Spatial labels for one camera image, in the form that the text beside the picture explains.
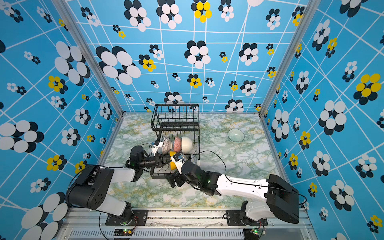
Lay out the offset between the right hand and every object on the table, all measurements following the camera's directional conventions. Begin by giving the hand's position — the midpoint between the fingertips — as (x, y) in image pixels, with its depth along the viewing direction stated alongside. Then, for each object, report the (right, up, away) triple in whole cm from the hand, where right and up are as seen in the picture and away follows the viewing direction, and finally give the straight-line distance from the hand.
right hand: (174, 170), depth 74 cm
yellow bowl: (-2, 0, +6) cm, 7 cm away
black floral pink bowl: (0, +11, +15) cm, 18 cm away
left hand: (-1, +3, +6) cm, 7 cm away
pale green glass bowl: (+39, +16, +29) cm, 51 cm away
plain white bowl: (+5, +11, +16) cm, 20 cm away
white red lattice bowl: (-7, +11, +15) cm, 20 cm away
